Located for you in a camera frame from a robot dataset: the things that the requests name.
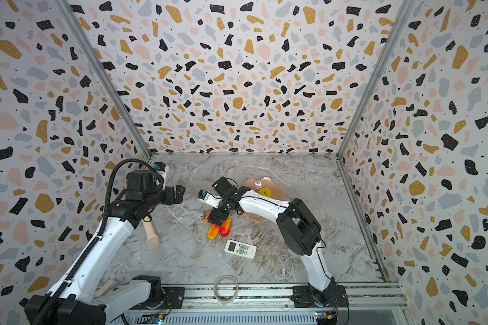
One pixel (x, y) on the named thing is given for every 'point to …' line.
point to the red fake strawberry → (206, 214)
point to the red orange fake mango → (226, 227)
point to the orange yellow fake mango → (213, 231)
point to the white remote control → (240, 248)
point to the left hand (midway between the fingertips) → (171, 184)
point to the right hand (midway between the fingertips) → (211, 207)
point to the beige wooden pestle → (152, 239)
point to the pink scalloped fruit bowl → (278, 192)
